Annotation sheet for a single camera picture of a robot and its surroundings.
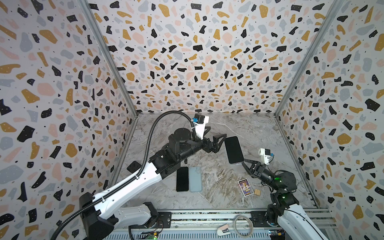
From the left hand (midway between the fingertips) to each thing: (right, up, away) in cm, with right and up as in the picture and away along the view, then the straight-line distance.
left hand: (219, 130), depth 60 cm
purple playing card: (+18, -32, +24) cm, 44 cm away
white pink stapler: (+3, -47, +10) cm, 49 cm away
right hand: (+10, -14, +6) cm, 19 cm away
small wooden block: (+23, -35, +22) cm, 47 cm away
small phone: (+8, -10, +12) cm, 18 cm away
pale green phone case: (-11, -29, +28) cm, 42 cm away
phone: (-19, -30, +26) cm, 44 cm away
